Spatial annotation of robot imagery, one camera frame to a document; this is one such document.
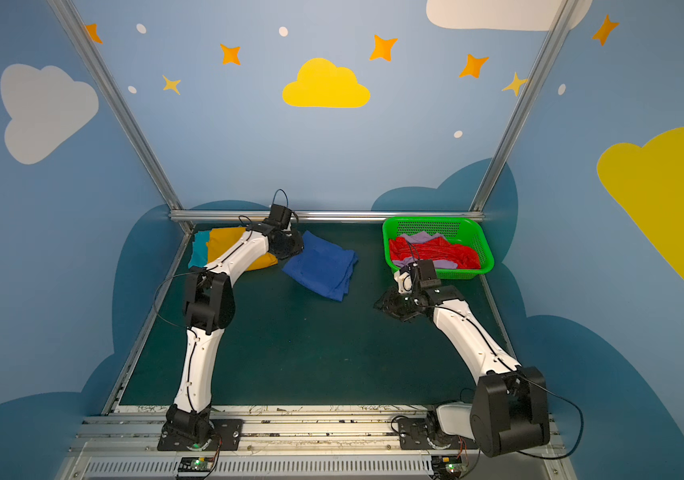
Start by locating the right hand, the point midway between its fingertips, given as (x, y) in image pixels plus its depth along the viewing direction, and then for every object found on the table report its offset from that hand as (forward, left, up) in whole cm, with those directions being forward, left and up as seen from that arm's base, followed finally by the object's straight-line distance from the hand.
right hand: (381, 303), depth 84 cm
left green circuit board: (-39, +44, -13) cm, 61 cm away
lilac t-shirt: (+39, -16, -14) cm, 45 cm away
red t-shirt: (+31, -22, -11) cm, 39 cm away
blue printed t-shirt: (+21, +20, -11) cm, 31 cm away
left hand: (+24, +25, -5) cm, 35 cm away
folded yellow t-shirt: (+29, +58, -7) cm, 66 cm away
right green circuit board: (-36, -16, -15) cm, 42 cm away
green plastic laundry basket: (+39, -34, -8) cm, 52 cm away
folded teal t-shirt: (+25, +67, -11) cm, 73 cm away
